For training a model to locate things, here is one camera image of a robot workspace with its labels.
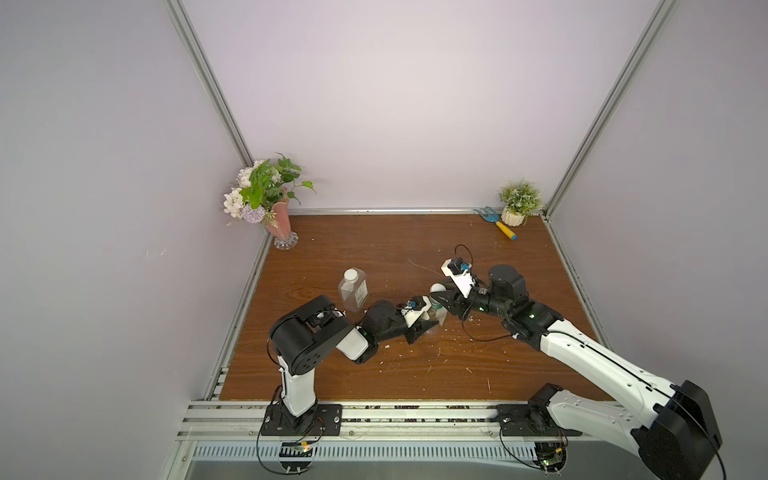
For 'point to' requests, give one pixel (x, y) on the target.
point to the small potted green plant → (520, 200)
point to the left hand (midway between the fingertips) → (436, 317)
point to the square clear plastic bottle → (353, 290)
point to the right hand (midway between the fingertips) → (438, 282)
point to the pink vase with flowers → (262, 197)
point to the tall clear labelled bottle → (437, 311)
